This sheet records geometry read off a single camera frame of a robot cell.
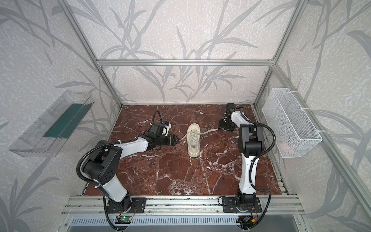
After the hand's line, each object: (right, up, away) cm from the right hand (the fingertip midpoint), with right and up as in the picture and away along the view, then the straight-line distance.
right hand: (223, 124), depth 105 cm
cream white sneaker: (-22, -9, -14) cm, 28 cm away
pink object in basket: (+25, -10, -33) cm, 43 cm away
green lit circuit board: (-57, -46, -33) cm, 81 cm away
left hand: (-33, -6, -11) cm, 35 cm away
